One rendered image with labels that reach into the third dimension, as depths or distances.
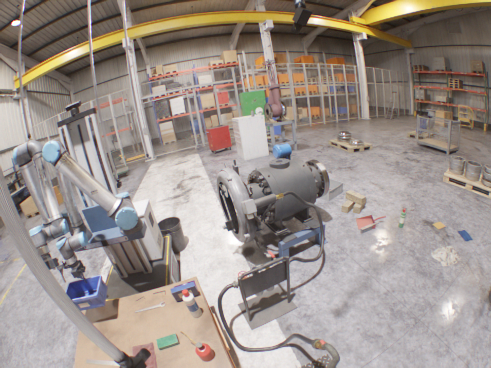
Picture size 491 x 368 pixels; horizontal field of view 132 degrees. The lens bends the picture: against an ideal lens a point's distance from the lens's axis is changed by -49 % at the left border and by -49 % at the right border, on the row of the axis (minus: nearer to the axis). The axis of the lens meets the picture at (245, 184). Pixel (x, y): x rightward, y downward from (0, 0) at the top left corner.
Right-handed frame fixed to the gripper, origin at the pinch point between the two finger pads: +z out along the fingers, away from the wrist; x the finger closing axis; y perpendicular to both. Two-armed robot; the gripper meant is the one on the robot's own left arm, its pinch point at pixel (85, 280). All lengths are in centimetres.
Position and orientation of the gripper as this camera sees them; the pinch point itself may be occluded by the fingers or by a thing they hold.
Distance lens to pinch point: 165.8
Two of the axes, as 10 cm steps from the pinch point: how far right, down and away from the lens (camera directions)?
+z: 1.5, 9.2, 3.7
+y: 9.1, -2.7, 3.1
